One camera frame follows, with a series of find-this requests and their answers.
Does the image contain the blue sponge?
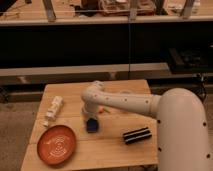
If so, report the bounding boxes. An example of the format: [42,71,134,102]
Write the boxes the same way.
[86,118,99,133]

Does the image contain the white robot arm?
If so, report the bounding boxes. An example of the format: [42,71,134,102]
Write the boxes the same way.
[81,81,212,171]

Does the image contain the orange toy carrot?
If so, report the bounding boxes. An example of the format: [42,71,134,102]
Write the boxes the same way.
[99,107,110,113]

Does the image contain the orange round plate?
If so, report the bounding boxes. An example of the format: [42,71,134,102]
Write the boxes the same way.
[37,125,76,165]

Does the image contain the black white striped block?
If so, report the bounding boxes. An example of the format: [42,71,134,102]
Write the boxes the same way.
[123,127,152,145]

